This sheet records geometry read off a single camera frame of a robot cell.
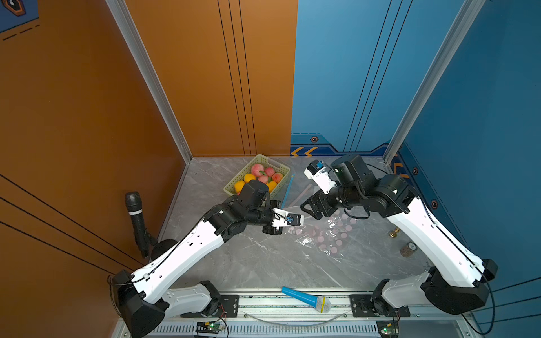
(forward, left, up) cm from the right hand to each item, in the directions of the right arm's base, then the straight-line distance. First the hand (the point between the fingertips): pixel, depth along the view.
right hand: (311, 199), depth 64 cm
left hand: (0, +5, -6) cm, 8 cm away
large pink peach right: (+31, +11, -25) cm, 41 cm away
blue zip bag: (+26, +6, -31) cm, 41 cm away
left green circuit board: (-29, +34, -33) cm, 56 cm away
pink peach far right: (+35, +15, -27) cm, 47 cm away
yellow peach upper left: (+32, +26, -26) cm, 49 cm away
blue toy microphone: (-23, -4, -29) cm, 37 cm away
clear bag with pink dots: (+4, -12, -32) cm, 34 cm away
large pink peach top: (+33, +21, -21) cm, 45 cm away
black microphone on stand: (0, +56, -1) cm, 56 cm away
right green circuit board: (-29, -27, -35) cm, 53 cm away
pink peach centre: (+30, +18, -25) cm, 43 cm away
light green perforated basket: (+42, +17, -26) cm, 52 cm away
